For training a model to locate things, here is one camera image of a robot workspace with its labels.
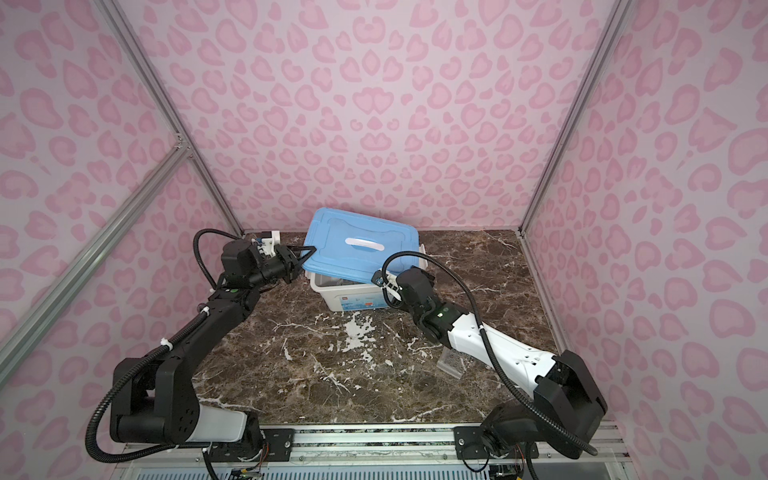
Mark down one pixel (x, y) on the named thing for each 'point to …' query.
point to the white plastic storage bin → (349, 295)
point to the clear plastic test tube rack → (451, 363)
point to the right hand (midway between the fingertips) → (411, 272)
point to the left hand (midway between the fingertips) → (317, 246)
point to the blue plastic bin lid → (355, 247)
